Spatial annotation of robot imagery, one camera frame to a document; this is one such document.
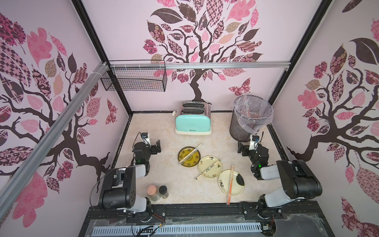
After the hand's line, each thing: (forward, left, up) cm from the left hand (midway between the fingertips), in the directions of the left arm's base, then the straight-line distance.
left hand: (153, 142), depth 93 cm
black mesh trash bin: (+7, -55, +1) cm, 56 cm away
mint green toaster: (+13, -26, +9) cm, 30 cm away
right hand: (0, -60, +2) cm, 60 cm away
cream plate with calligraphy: (-10, -35, -8) cm, 37 cm away
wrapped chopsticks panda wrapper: (-16, -35, -6) cm, 39 cm away
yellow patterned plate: (-10, -25, -7) cm, 28 cm away
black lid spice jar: (-30, -10, +2) cm, 32 cm away
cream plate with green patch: (-24, -52, -7) cm, 58 cm away
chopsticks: (-32, -45, -7) cm, 56 cm away
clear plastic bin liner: (+19, -68, +7) cm, 71 cm away
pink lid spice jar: (-31, -5, +3) cm, 31 cm away
